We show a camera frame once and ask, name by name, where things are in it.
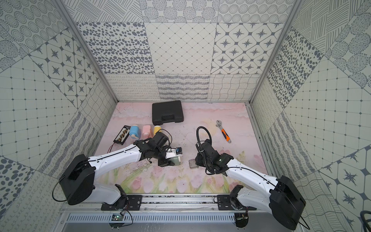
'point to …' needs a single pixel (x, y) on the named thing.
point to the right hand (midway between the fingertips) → (198, 160)
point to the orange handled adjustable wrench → (224, 132)
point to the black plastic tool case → (166, 112)
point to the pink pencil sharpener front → (146, 133)
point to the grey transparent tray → (192, 164)
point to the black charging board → (122, 136)
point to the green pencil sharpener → (175, 160)
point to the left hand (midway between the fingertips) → (176, 159)
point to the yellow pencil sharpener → (156, 129)
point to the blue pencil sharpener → (135, 132)
